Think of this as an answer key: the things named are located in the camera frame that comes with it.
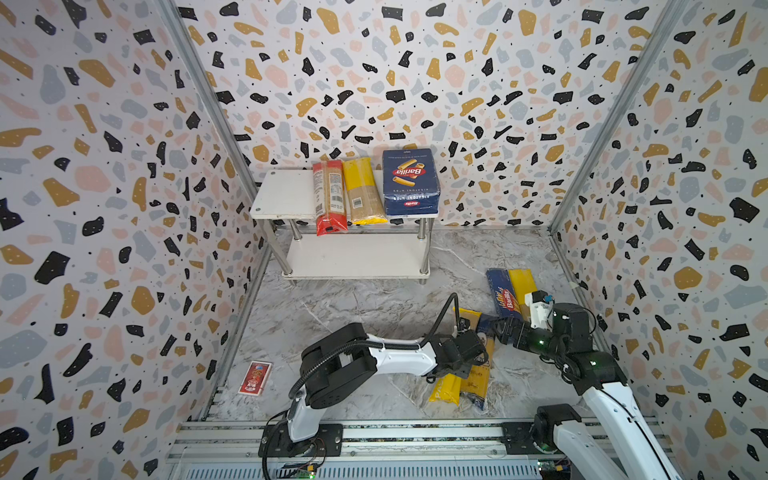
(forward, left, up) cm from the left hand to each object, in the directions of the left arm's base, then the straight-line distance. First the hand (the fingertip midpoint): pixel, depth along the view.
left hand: (468, 361), depth 84 cm
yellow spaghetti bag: (+29, -25, -3) cm, 38 cm away
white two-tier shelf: (+33, +50, +31) cm, 68 cm away
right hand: (+5, -6, +14) cm, 16 cm away
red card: (-3, +60, -2) cm, 60 cm away
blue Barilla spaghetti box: (+23, -15, 0) cm, 28 cm away
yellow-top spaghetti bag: (+30, +28, +33) cm, 53 cm away
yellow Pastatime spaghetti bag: (-8, +7, +2) cm, 11 cm away
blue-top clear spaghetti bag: (-7, -1, 0) cm, 7 cm away
